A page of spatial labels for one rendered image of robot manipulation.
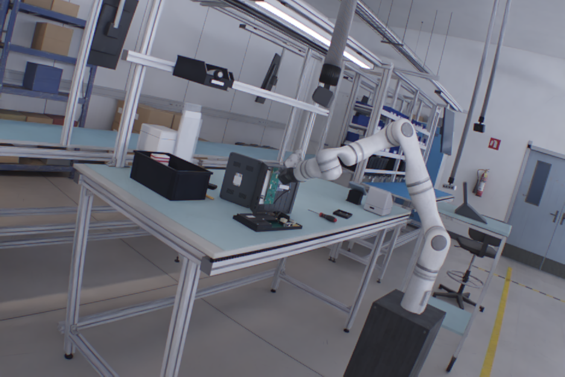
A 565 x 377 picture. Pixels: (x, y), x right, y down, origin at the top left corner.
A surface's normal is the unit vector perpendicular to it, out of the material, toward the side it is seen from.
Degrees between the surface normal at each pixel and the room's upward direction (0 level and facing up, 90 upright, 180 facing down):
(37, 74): 90
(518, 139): 90
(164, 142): 90
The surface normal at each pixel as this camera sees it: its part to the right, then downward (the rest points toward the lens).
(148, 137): -0.58, -0.03
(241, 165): -0.35, 0.05
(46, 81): 0.77, 0.29
